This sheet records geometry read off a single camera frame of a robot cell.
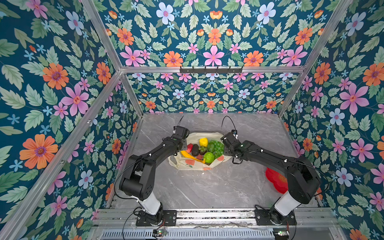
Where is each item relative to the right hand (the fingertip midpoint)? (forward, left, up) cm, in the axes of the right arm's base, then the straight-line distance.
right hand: (228, 148), depth 90 cm
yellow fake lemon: (+8, +15, -5) cm, 18 cm away
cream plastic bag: (-8, +26, -2) cm, 28 cm away
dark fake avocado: (0, +21, -4) cm, 21 cm away
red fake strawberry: (+3, +24, -5) cm, 25 cm away
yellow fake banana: (-1, +27, -4) cm, 28 cm away
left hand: (+5, +29, +1) cm, 29 cm away
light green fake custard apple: (-5, +12, -3) cm, 13 cm away
